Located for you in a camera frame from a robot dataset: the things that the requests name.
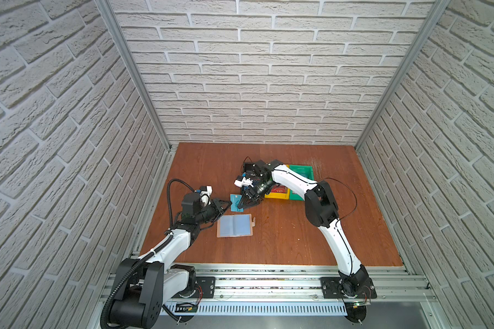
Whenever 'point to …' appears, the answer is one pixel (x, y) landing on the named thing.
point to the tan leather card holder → (235, 225)
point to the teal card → (234, 199)
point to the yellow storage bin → (279, 195)
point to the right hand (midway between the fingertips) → (246, 207)
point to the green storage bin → (307, 171)
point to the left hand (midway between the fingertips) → (235, 200)
